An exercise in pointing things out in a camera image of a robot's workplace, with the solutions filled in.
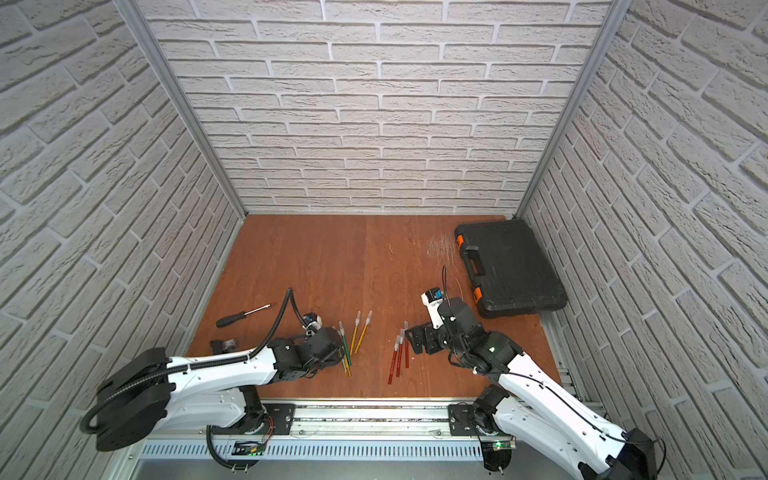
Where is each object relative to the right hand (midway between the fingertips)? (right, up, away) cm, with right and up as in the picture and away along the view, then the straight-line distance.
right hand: (424, 328), depth 77 cm
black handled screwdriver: (-57, 0, +14) cm, 58 cm away
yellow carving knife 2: (-20, -4, +11) cm, 23 cm away
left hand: (-23, -8, +7) cm, 26 cm away
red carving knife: (-7, -7, +8) cm, 13 cm away
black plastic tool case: (+29, +13, +18) cm, 37 cm away
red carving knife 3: (-4, -9, +9) cm, 13 cm away
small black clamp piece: (-58, -7, +7) cm, 58 cm away
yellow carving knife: (-19, -5, +10) cm, 23 cm away
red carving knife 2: (-7, -10, +8) cm, 15 cm away
